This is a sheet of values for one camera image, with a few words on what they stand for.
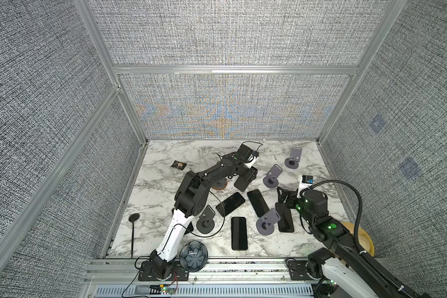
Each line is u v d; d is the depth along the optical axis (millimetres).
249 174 892
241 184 944
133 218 875
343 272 572
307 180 675
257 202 943
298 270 732
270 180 952
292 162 1089
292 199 700
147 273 732
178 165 1060
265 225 805
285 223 1012
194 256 761
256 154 895
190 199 578
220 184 984
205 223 813
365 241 747
